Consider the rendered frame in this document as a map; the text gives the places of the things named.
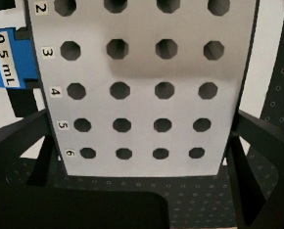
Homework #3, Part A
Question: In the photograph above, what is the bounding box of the black perforated breadboard plate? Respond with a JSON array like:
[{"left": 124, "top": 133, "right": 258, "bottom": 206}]
[{"left": 6, "top": 21, "right": 284, "bottom": 229}]

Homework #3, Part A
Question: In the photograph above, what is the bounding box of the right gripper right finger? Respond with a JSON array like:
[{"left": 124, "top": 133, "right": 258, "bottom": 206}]
[{"left": 225, "top": 109, "right": 284, "bottom": 229}]

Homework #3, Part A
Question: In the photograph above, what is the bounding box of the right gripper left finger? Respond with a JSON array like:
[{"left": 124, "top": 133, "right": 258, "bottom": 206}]
[{"left": 0, "top": 109, "right": 59, "bottom": 188}]

